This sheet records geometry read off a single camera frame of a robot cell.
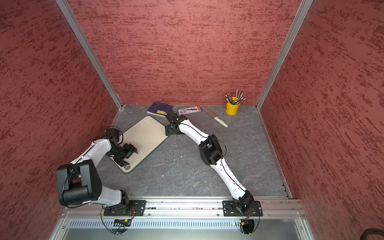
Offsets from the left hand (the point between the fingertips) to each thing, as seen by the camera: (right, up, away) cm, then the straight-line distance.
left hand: (134, 158), depth 86 cm
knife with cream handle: (+52, +26, +28) cm, 64 cm away
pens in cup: (+69, +39, +23) cm, 83 cm away
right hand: (+22, +14, +16) cm, 31 cm away
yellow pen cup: (+65, +31, +27) cm, 77 cm away
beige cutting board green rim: (+2, +12, +16) cm, 20 cm away
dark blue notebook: (+7, +32, +32) cm, 46 cm away
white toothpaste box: (+32, +31, +31) cm, 54 cm away
